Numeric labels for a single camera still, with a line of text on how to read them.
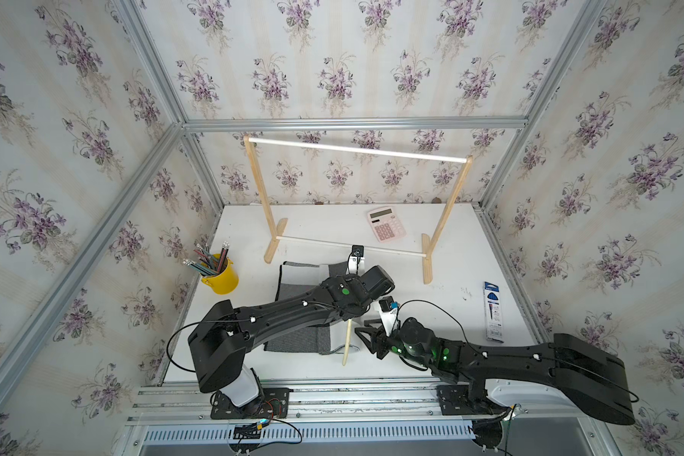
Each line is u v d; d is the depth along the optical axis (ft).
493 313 2.89
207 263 2.88
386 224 3.64
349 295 1.82
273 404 2.38
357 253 2.22
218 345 1.36
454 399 2.40
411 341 1.95
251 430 2.34
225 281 2.90
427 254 3.32
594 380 1.38
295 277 3.15
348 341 2.40
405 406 2.41
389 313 2.21
